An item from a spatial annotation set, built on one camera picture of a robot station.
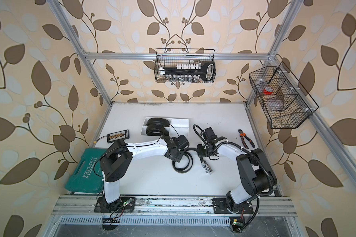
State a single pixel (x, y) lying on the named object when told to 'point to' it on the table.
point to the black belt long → (157, 121)
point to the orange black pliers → (242, 135)
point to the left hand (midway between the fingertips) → (175, 155)
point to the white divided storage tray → (178, 127)
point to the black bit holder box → (118, 136)
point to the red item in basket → (267, 93)
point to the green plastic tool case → (87, 176)
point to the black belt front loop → (157, 130)
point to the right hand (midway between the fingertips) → (200, 152)
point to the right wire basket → (284, 106)
